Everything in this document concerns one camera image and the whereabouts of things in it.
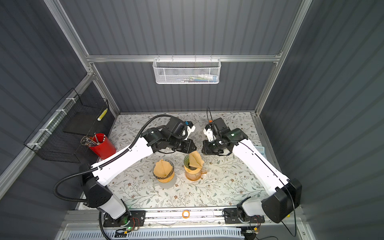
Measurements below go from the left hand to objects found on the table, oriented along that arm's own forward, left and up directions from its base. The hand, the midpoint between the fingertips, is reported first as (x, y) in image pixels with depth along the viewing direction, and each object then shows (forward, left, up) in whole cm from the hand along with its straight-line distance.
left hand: (196, 148), depth 73 cm
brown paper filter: (-4, +1, -5) cm, 6 cm away
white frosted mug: (-10, +16, -21) cm, 28 cm away
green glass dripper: (-1, +5, -14) cm, 15 cm away
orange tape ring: (-25, +7, -24) cm, 35 cm away
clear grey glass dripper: (-4, +18, -13) cm, 22 cm away
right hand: (0, -4, -3) cm, 5 cm away
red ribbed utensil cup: (+11, +53, -13) cm, 56 cm away
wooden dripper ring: (-10, +16, -14) cm, 24 cm away
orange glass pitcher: (-5, +1, -23) cm, 24 cm away
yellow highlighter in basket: (+20, +51, +4) cm, 55 cm away
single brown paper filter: (-5, +18, -14) cm, 23 cm away
